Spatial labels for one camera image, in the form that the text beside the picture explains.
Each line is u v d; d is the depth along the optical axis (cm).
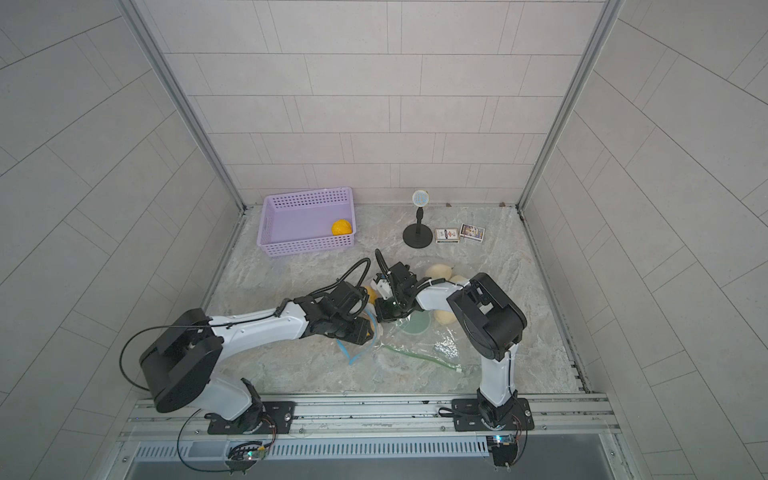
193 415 71
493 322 50
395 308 79
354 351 81
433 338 84
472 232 108
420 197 89
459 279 54
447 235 106
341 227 103
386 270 76
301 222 111
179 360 42
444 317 83
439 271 91
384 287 85
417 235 106
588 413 73
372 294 86
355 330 74
